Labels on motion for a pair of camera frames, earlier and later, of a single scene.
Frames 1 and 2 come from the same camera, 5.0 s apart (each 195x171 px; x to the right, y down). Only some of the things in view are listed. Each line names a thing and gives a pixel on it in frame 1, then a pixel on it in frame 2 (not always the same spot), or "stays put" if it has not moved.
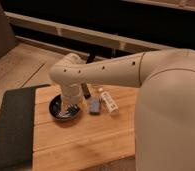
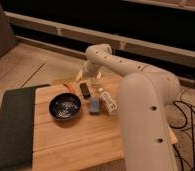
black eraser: (86, 91) stays put
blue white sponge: (94, 108) stays put
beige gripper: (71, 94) → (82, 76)
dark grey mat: (12, 146) stays put
